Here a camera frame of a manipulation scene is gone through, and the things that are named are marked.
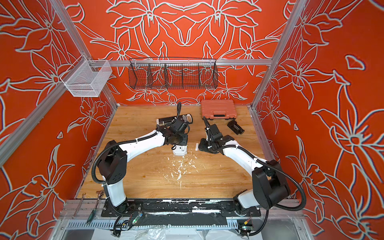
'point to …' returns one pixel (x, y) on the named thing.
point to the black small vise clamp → (235, 127)
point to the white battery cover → (196, 146)
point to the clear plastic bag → (159, 233)
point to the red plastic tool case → (218, 109)
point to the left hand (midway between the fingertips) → (186, 139)
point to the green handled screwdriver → (100, 193)
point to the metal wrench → (79, 206)
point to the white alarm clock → (180, 150)
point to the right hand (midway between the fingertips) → (200, 145)
